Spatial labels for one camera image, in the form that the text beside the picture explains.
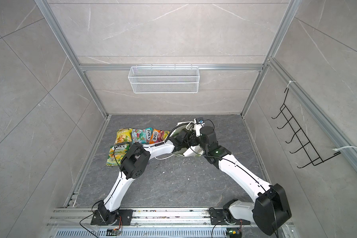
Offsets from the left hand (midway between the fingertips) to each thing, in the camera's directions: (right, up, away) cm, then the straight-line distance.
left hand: (197, 140), depth 99 cm
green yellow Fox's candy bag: (-54, -9, -4) cm, 55 cm away
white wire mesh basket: (-23, +42, +1) cm, 48 cm away
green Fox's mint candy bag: (-39, +3, +4) cm, 40 cm away
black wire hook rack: (+44, +6, -31) cm, 54 cm away
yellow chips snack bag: (-52, +3, +2) cm, 52 cm away
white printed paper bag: (-4, -3, -23) cm, 23 cm away
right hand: (-3, +7, -19) cm, 20 cm away
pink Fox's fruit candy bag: (-27, +3, +3) cm, 28 cm away
